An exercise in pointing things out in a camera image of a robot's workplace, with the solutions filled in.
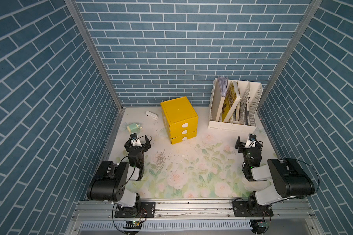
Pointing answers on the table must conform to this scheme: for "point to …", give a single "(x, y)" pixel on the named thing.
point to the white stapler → (151, 114)
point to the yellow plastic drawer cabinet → (180, 119)
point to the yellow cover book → (232, 98)
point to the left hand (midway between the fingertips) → (141, 136)
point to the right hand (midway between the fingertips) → (248, 139)
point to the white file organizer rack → (243, 117)
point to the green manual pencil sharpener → (134, 128)
